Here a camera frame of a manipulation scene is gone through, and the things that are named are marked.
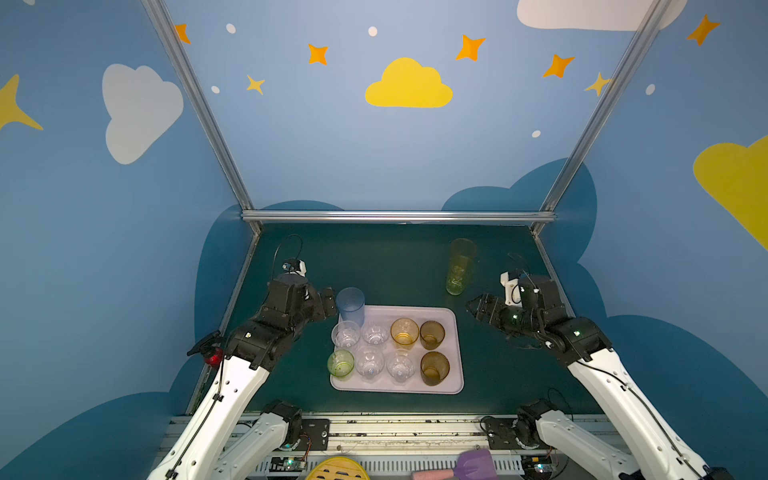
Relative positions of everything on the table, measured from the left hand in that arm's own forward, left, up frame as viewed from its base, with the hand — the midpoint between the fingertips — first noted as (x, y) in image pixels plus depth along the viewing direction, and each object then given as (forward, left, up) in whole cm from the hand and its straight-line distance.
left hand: (322, 293), depth 73 cm
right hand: (-2, -40, -2) cm, 40 cm away
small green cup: (-10, -3, -23) cm, 25 cm away
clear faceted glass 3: (-10, -20, -22) cm, 32 cm away
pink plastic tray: (-3, -36, -24) cm, 44 cm away
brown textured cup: (0, -30, -22) cm, 37 cm away
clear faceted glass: (-1, -4, -22) cm, 23 cm away
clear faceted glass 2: (-9, -11, -23) cm, 27 cm away
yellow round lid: (-34, -5, -22) cm, 41 cm away
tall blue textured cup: (+7, -5, -15) cm, 17 cm away
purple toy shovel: (-33, -37, -23) cm, 55 cm away
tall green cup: (+20, -41, -16) cm, 49 cm away
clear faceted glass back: (-2, -13, -18) cm, 22 cm away
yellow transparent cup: (0, -22, -22) cm, 31 cm away
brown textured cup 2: (-10, -30, -23) cm, 39 cm away
